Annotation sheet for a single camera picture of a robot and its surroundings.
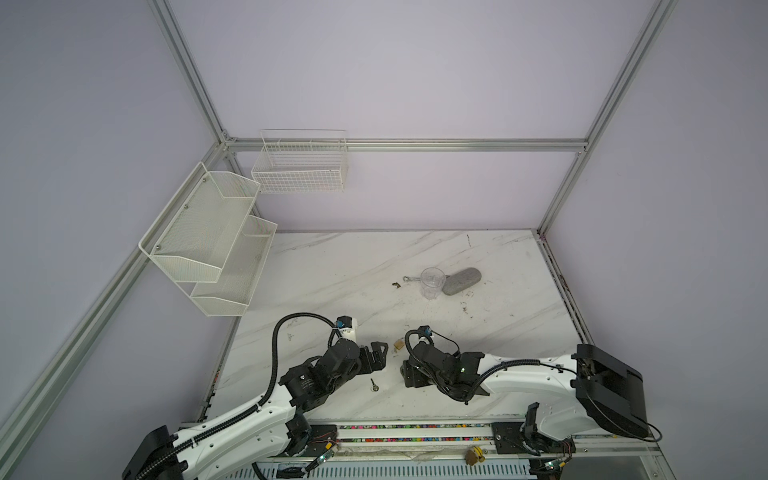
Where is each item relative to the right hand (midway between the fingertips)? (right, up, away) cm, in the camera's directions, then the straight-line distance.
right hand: (407, 371), depth 82 cm
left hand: (-9, +7, -3) cm, 12 cm away
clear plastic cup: (+9, +24, +22) cm, 34 cm away
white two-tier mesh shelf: (-58, +37, +5) cm, 69 cm away
